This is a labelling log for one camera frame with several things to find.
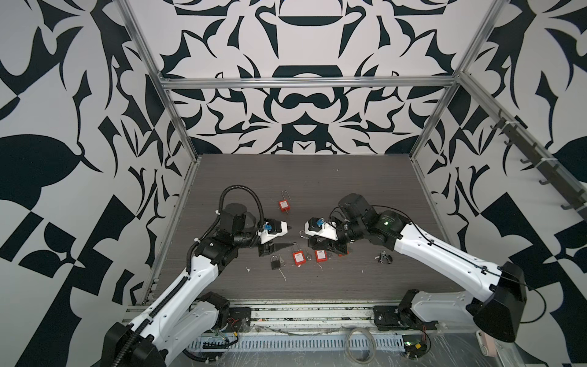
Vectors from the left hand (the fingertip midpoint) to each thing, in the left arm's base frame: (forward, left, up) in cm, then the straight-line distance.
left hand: (291, 229), depth 72 cm
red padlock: (-2, -3, -19) cm, 20 cm away
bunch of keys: (-3, -33, -18) cm, 38 cm away
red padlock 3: (+21, +2, -19) cm, 28 cm away
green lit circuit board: (-29, -37, -21) cm, 52 cm away
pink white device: (-30, -57, -18) cm, 67 cm away
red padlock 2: (-1, -11, -20) cm, 22 cm away
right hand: (-2, -7, -2) cm, 8 cm away
